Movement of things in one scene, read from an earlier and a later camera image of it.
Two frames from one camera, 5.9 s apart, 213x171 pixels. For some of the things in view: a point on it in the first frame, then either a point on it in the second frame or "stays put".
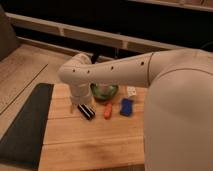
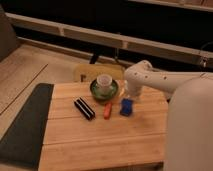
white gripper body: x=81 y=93 -> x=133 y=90
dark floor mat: x=21 y=145 stays put
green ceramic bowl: x=104 y=91 stays put
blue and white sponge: x=126 y=107 stays put
